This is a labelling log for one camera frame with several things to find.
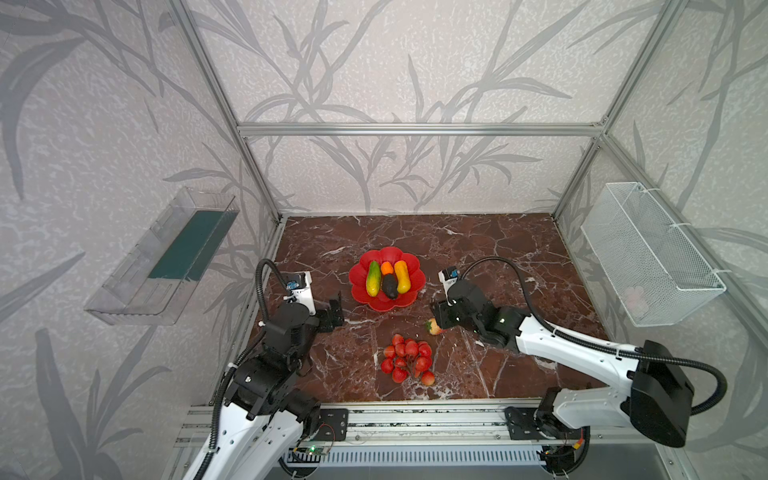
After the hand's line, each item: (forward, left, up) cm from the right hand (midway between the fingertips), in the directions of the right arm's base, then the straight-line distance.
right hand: (435, 294), depth 82 cm
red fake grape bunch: (-14, +8, -10) cm, 19 cm away
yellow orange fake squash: (+10, +9, -11) cm, 17 cm away
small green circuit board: (-34, +30, -13) cm, 47 cm away
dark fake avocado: (+9, +13, -11) cm, 20 cm away
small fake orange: (+16, +15, -11) cm, 25 cm away
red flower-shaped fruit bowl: (+14, +25, -14) cm, 31 cm away
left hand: (-4, +26, +12) cm, 29 cm away
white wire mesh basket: (-6, -44, +20) cm, 49 cm away
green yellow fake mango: (+12, +19, -10) cm, 24 cm away
